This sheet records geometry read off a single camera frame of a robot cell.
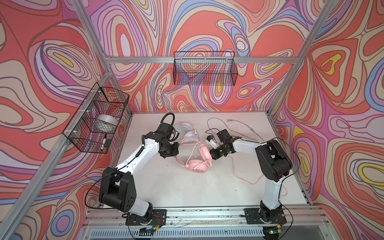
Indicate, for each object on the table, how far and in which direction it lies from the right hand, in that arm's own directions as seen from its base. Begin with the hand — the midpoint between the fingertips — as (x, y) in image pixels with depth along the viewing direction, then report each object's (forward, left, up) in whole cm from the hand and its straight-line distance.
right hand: (211, 158), depth 95 cm
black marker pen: (-4, +55, +27) cm, 62 cm away
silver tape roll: (+3, +52, +35) cm, 63 cm away
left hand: (-2, +20, +13) cm, 24 cm away
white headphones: (+18, +17, +6) cm, 26 cm away
